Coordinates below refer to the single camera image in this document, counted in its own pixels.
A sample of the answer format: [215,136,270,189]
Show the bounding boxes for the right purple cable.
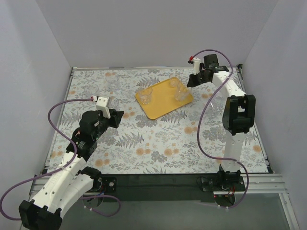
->
[191,49,250,208]

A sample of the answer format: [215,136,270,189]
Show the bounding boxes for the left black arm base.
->
[82,177,117,208]

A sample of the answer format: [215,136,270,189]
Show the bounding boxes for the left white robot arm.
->
[19,109,124,230]

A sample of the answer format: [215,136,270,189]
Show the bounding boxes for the purple cable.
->
[0,96,122,220]
[191,49,250,208]

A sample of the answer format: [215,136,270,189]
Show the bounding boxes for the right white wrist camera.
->
[188,56,201,75]

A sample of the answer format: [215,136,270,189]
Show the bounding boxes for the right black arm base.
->
[196,176,248,209]

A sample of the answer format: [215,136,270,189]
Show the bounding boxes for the clear glass left edge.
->
[84,84,99,98]

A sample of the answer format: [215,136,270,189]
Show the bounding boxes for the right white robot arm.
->
[187,54,256,192]

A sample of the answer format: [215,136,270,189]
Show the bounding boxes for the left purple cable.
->
[0,96,122,220]

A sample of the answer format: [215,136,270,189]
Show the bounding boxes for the yellow plastic tray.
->
[135,79,193,120]

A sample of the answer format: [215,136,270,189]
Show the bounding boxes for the aluminium frame rail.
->
[29,173,288,197]

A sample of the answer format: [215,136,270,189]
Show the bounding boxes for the small clear glass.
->
[169,73,180,88]

